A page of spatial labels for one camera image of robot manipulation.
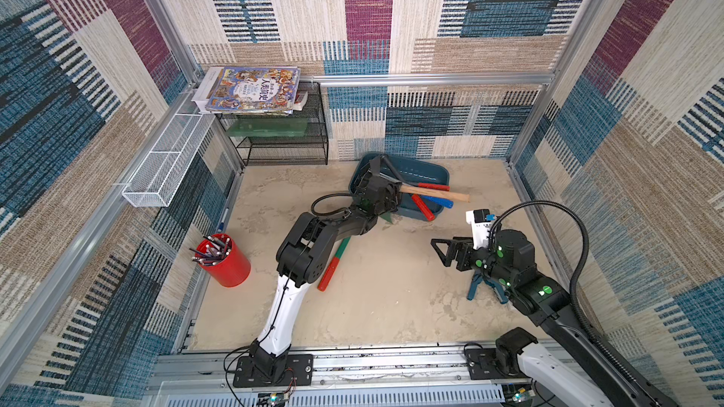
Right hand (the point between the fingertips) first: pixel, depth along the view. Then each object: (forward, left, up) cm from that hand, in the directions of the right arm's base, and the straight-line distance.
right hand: (445, 245), depth 75 cm
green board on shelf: (+42, +53, +7) cm, 68 cm away
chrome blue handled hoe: (+17, -5, -5) cm, 19 cm away
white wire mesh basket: (+11, +72, +16) cm, 75 cm away
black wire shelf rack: (+53, +48, -7) cm, 72 cm away
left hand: (+28, +6, -6) cm, 29 cm away
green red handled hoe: (+7, +30, -18) cm, 36 cm away
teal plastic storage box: (+43, +3, -16) cm, 46 cm away
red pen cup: (-2, +60, -4) cm, 60 cm away
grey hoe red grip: (+31, -7, -13) cm, 35 cm away
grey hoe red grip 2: (+28, +4, -8) cm, 29 cm away
